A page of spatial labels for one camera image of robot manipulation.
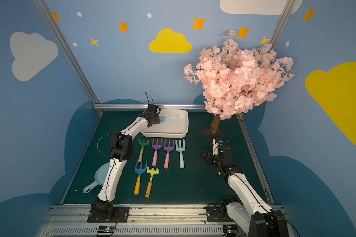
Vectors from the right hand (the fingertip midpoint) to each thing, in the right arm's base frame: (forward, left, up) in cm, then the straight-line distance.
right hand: (210, 151), depth 87 cm
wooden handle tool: (-11, +35, -10) cm, 38 cm away
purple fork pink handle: (+7, +35, -10) cm, 37 cm away
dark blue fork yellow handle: (-12, +42, -10) cm, 45 cm away
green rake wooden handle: (+8, +45, -9) cm, 47 cm away
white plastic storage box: (+26, +24, -12) cm, 38 cm away
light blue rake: (+32, +34, -8) cm, 47 cm away
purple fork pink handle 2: (+5, +27, -10) cm, 29 cm away
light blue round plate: (-16, +65, -9) cm, 68 cm away
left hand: (+30, +39, -5) cm, 50 cm away
